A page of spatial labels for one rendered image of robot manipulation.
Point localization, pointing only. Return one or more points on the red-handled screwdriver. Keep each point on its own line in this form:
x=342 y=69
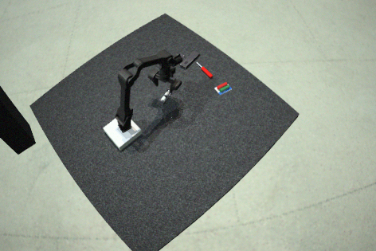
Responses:
x=206 y=71

